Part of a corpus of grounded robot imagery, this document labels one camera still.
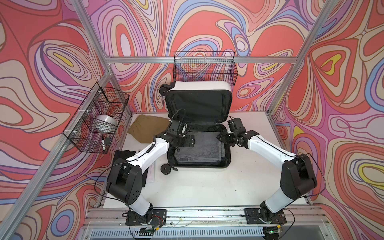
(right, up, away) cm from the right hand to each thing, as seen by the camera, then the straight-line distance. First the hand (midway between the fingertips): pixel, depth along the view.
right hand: (219, 140), depth 89 cm
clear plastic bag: (-41, -20, -2) cm, 46 cm away
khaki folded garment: (-51, +7, +16) cm, 54 cm away
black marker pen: (-60, 0, -17) cm, 62 cm away
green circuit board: (-39, -41, -19) cm, 60 cm away
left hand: (-18, +1, -1) cm, 18 cm away
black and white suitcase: (-9, +20, +1) cm, 22 cm away
